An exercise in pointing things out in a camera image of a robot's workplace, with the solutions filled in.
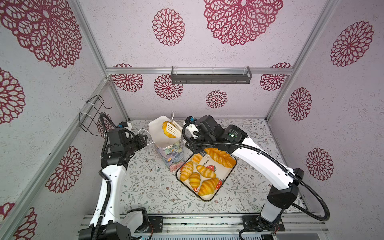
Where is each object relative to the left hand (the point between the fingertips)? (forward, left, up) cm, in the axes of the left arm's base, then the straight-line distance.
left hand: (145, 140), depth 77 cm
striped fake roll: (-8, -32, -22) cm, 40 cm away
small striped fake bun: (-13, -26, -21) cm, 36 cm away
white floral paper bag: (-4, -14, -3) cm, 15 cm away
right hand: (-6, -22, +7) cm, 24 cm away
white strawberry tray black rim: (-8, -43, -24) cm, 50 cm away
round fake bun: (0, -11, +7) cm, 14 cm away
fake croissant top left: (+1, -27, -21) cm, 35 cm away
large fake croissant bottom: (-17, -33, -20) cm, 42 cm away
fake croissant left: (-8, -21, -20) cm, 30 cm away
